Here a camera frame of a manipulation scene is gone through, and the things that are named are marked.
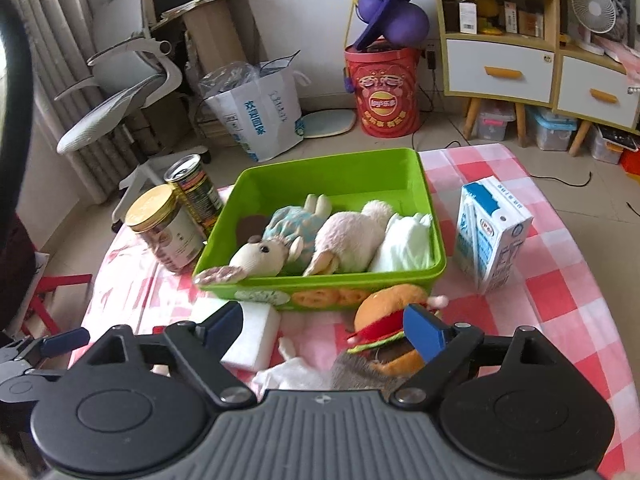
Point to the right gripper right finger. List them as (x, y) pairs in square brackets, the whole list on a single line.
[(446, 350)]

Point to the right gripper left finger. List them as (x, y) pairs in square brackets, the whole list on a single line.
[(197, 350)]

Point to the white foam block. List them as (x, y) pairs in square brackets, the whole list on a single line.
[(253, 349)]

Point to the plush hamburger toy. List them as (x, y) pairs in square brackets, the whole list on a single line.
[(379, 336)]

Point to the white drawstring cloth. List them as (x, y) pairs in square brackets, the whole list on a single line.
[(294, 373)]

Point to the grey knit cloth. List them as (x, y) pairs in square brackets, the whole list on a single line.
[(353, 372)]

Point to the red stool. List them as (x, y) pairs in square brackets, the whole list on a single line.
[(59, 303)]

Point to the gold lid cookie jar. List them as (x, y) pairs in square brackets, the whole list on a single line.
[(158, 217)]

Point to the white blue milk carton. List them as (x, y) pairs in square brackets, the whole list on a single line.
[(491, 229)]

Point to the blue dress bunny plush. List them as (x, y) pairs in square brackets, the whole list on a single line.
[(287, 244)]

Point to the pink white fluffy plush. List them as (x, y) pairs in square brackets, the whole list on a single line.
[(348, 240)]

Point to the yellow black drink can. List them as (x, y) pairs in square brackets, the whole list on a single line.
[(192, 185)]

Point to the green plastic cookie box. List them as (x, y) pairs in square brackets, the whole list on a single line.
[(349, 181)]

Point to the clear storage bin left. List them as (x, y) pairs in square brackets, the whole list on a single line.
[(493, 119)]

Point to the clear blue lid bin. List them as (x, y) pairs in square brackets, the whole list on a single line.
[(550, 132)]

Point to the white paper shopping bag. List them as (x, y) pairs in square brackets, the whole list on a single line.
[(258, 105)]

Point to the red chips bucket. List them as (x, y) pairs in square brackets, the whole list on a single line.
[(384, 81)]

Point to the grey white office chair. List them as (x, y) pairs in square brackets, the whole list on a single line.
[(131, 67)]

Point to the low white drawer cabinet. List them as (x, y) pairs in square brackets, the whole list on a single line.
[(594, 89)]

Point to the wooden white drawer cabinet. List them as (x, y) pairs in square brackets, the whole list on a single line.
[(512, 57)]

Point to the purple hopper ball toy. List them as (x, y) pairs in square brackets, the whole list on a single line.
[(400, 22)]

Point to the small white box on shelf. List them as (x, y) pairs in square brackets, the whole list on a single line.
[(468, 17)]

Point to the wooden desk with shelves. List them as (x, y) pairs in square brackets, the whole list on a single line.
[(208, 23)]

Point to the framed picture behind fan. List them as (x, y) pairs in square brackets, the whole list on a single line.
[(625, 28)]

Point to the white desk fan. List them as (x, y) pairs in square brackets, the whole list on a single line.
[(595, 17)]

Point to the grey window curtain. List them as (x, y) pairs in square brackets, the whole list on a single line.
[(60, 37)]

